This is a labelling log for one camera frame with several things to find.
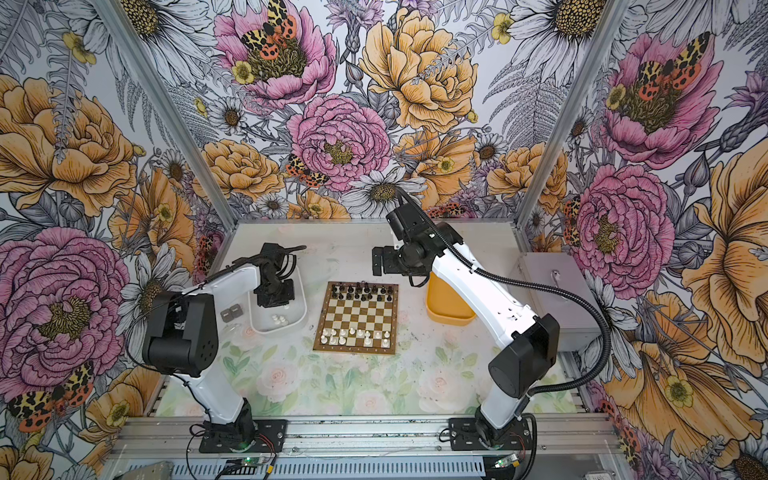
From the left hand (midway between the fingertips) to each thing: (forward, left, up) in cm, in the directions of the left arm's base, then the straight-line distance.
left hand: (283, 308), depth 94 cm
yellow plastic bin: (0, -50, 0) cm, 50 cm away
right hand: (-2, -33, +20) cm, 39 cm away
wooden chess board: (-2, -23, -2) cm, 24 cm away
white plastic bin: (-3, +5, -2) cm, 6 cm away
